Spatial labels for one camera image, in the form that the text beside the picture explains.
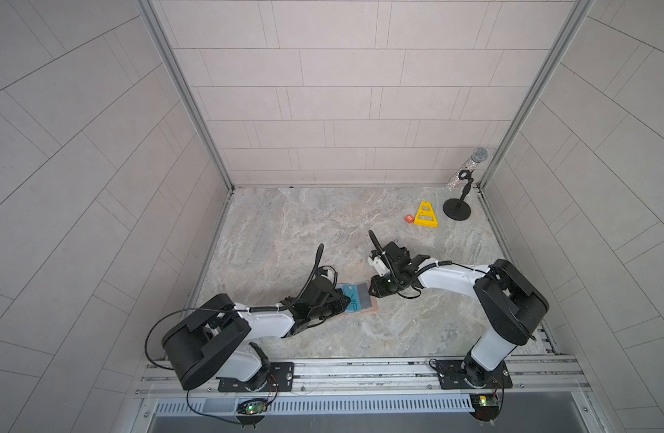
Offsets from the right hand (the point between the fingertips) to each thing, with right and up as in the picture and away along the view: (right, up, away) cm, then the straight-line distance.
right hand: (371, 291), depth 89 cm
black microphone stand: (+37, +28, +20) cm, 50 cm away
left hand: (-5, -2, -4) cm, 7 cm away
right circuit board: (+28, -22, -20) cm, 41 cm away
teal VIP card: (-7, +1, -3) cm, 8 cm away
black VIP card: (-3, 0, -4) cm, 5 cm away
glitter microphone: (+36, +46, +1) cm, 58 cm away
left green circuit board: (-30, -20, -24) cm, 44 cm away
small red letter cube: (+17, +24, +16) cm, 33 cm away
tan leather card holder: (+1, -4, -4) cm, 6 cm away
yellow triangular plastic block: (+24, +25, +19) cm, 39 cm away
